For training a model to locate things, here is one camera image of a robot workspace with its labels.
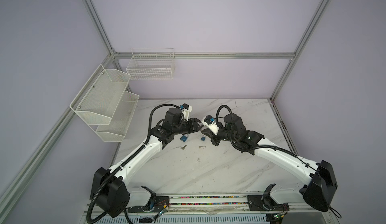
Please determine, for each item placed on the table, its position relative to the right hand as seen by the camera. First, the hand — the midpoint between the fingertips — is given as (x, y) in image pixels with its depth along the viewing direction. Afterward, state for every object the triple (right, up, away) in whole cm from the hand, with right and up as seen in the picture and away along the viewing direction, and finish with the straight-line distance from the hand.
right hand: (202, 130), depth 74 cm
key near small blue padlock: (-1, -13, +21) cm, 25 cm away
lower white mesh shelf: (-46, -1, +5) cm, 46 cm away
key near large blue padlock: (-11, -13, +19) cm, 26 cm away
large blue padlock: (-12, -8, +24) cm, 28 cm away
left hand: (0, +2, +1) cm, 3 cm away
